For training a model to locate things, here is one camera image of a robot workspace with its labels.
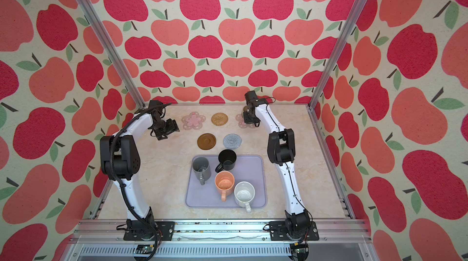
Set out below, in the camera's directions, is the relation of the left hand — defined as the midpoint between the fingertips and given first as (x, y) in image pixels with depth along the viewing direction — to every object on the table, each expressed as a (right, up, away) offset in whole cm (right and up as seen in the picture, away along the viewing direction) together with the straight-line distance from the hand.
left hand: (177, 132), depth 99 cm
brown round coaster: (+16, -5, +4) cm, 17 cm away
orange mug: (+27, -24, -12) cm, 38 cm away
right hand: (+43, +7, +8) cm, 45 cm away
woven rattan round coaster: (+22, +7, +16) cm, 28 cm away
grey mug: (+15, -18, -8) cm, 25 cm away
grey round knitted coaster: (+31, -5, +5) cm, 31 cm away
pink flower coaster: (+6, +6, +14) cm, 16 cm away
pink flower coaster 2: (+35, +8, +16) cm, 40 cm away
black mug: (+28, -13, -8) cm, 32 cm away
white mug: (+36, -27, -16) cm, 48 cm away
